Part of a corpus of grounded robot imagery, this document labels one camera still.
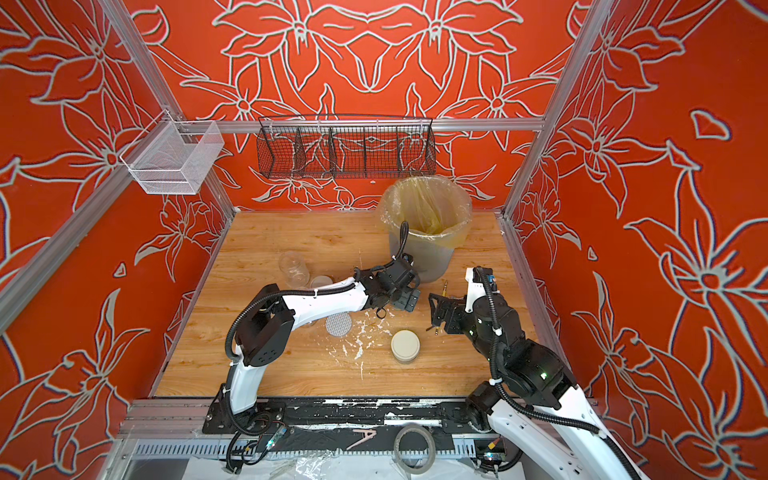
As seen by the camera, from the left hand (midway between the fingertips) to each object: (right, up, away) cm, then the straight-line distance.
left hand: (406, 287), depth 89 cm
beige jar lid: (-28, +1, +8) cm, 29 cm away
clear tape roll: (+4, -32, -22) cm, 40 cm away
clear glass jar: (-35, +5, +3) cm, 36 cm away
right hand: (+7, +2, -23) cm, 24 cm away
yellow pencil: (+13, -2, +6) cm, 14 cm away
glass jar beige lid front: (-1, -14, -11) cm, 18 cm away
